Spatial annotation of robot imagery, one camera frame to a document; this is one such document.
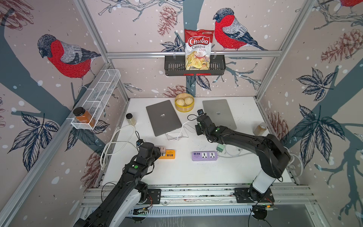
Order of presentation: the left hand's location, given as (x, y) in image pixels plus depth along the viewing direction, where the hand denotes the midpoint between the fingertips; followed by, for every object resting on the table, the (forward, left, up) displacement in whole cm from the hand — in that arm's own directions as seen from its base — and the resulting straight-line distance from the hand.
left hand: (161, 146), depth 84 cm
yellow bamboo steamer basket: (+35, -15, -5) cm, 38 cm away
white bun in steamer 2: (+40, -17, -2) cm, 44 cm away
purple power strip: (-4, -26, -5) cm, 27 cm away
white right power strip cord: (0, -84, -8) cm, 84 cm away
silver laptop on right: (+33, -41, -8) cm, 53 cm away
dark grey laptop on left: (+27, +3, -8) cm, 29 cm away
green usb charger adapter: (+2, -37, -6) cm, 38 cm away
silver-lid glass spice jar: (+13, -65, -1) cm, 66 cm away
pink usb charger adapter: (-2, -1, -1) cm, 2 cm away
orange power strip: (-3, -6, -5) cm, 8 cm away
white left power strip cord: (+5, +35, -4) cm, 36 cm away
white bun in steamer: (+39, -11, -2) cm, 40 cm away
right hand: (+15, -23, +3) cm, 28 cm away
